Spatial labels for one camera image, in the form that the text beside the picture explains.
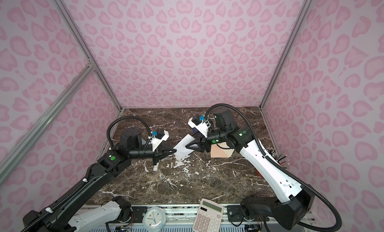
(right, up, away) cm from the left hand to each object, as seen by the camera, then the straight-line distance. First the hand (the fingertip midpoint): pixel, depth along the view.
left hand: (175, 148), depth 65 cm
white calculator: (+15, -34, +5) cm, 37 cm away
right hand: (+7, +4, -3) cm, 8 cm away
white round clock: (-10, -34, +4) cm, 35 cm away
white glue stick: (-15, -15, +23) cm, 31 cm away
